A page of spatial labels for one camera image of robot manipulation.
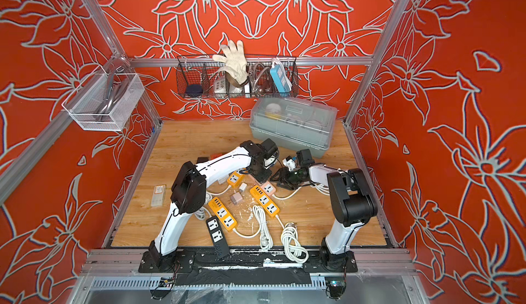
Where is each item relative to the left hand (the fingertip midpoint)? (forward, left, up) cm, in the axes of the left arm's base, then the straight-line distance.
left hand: (263, 175), depth 91 cm
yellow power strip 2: (-11, -1, -2) cm, 11 cm away
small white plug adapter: (-5, +9, -3) cm, 11 cm away
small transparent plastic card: (-11, +46, -4) cm, 48 cm away
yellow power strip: (-17, +16, -3) cm, 24 cm away
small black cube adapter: (+10, +33, -5) cm, 35 cm away
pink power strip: (-4, -2, -2) cm, 5 cm away
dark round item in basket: (+32, +36, +23) cm, 53 cm away
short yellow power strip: (-2, +14, -2) cm, 14 cm away
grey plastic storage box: (+21, -15, +12) cm, 29 cm away
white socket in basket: (+32, +23, +25) cm, 47 cm away
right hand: (-3, -3, 0) cm, 4 cm away
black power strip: (-26, +15, -2) cm, 31 cm away
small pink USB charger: (-10, +11, -3) cm, 16 cm away
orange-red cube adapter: (+9, +25, 0) cm, 27 cm away
